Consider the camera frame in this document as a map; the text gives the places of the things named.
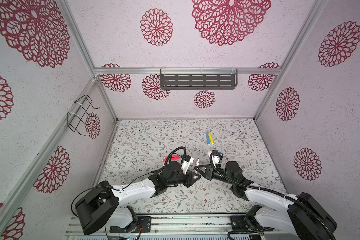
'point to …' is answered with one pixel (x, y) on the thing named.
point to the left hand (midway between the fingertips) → (198, 178)
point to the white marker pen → (197, 163)
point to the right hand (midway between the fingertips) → (195, 166)
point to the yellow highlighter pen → (211, 139)
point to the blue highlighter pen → (208, 139)
